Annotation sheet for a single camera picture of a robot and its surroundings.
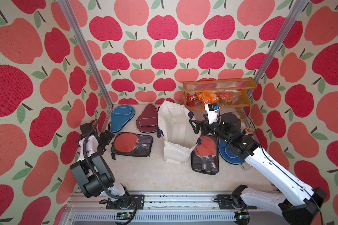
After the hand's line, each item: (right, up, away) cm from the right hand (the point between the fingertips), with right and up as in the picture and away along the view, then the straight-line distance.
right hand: (198, 120), depth 69 cm
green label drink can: (+37, -8, +22) cm, 44 cm away
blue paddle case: (-54, +3, +42) cm, 68 cm away
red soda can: (0, +14, +24) cm, 28 cm away
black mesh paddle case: (+9, -25, +20) cm, 33 cm away
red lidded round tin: (+26, +15, +30) cm, 42 cm away
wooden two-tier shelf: (+39, +28, +37) cm, 61 cm away
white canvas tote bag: (-11, -6, +35) cm, 37 cm away
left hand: (-52, -14, +19) cm, 57 cm away
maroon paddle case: (-32, -1, +36) cm, 48 cm away
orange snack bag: (+13, +16, +30) cm, 36 cm away
